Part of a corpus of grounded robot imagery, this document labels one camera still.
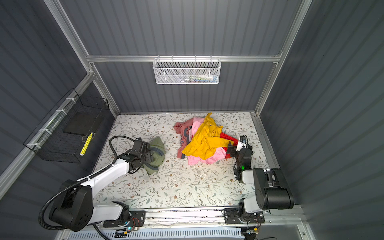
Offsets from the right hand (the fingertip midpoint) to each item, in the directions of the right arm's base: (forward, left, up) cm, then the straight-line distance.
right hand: (240, 143), depth 90 cm
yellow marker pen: (-13, +78, +20) cm, 82 cm away
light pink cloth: (-7, +29, -9) cm, 31 cm away
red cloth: (+6, +6, -3) cm, 9 cm away
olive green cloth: (-6, +49, +1) cm, 49 cm away
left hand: (-7, +58, -2) cm, 58 cm away
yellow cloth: (+1, +21, +3) cm, 21 cm away
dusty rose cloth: (+14, +39, -2) cm, 41 cm away
